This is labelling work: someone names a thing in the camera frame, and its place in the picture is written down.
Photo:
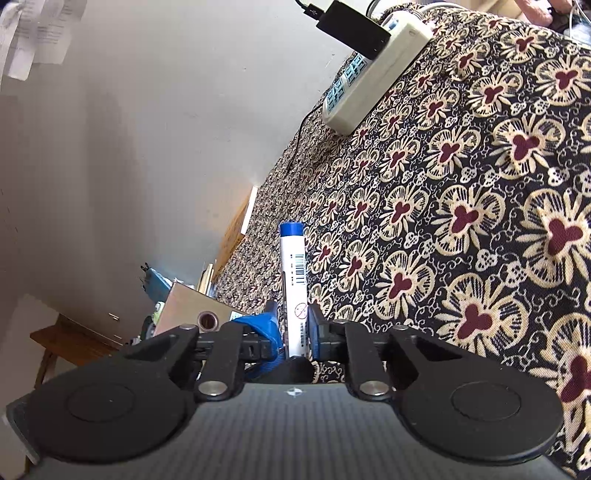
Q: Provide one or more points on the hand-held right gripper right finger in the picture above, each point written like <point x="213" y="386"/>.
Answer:
<point x="316" y="328"/>

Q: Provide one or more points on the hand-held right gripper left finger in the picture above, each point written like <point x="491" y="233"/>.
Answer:
<point x="264" y="328"/>

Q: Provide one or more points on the white marker with blue cap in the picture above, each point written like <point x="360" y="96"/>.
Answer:
<point x="294" y="277"/>

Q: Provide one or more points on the brown cardboard box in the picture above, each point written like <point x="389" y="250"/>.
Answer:
<point x="189" y="307"/>

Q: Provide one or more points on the row of thin books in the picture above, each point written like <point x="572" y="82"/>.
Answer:
<point x="207" y="279"/>

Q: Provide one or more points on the blue clipboard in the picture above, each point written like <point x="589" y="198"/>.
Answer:
<point x="154" y="281"/>

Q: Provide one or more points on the floral tablecloth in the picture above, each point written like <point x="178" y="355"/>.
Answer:
<point x="461" y="230"/>

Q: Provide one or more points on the wooden stool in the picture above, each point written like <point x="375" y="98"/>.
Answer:
<point x="69" y="344"/>

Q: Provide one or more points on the white power strip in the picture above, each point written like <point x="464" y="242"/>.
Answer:
<point x="369" y="87"/>

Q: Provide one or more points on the black charger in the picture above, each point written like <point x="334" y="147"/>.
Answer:
<point x="353" y="30"/>

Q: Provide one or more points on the pink plush bear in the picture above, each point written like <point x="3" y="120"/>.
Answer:
<point x="535" y="9"/>

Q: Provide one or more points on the paper sheets on wall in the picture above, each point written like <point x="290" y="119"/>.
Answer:
<point x="37" y="32"/>

